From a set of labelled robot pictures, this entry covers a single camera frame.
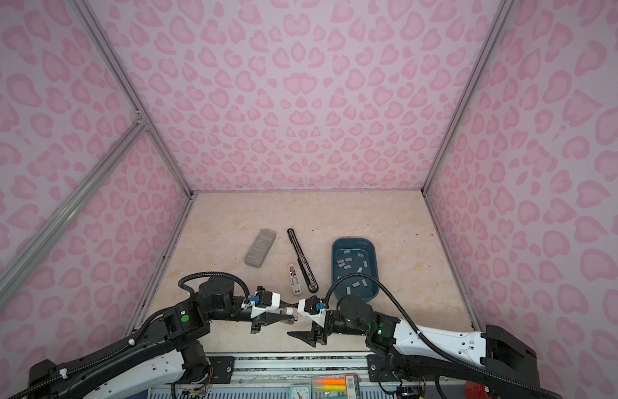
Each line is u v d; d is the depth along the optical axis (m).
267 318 0.58
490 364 0.42
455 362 0.43
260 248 0.98
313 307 0.56
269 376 0.72
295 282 0.90
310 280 0.90
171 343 0.50
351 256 0.97
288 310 0.62
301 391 0.69
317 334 0.61
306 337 0.60
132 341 0.47
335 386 0.69
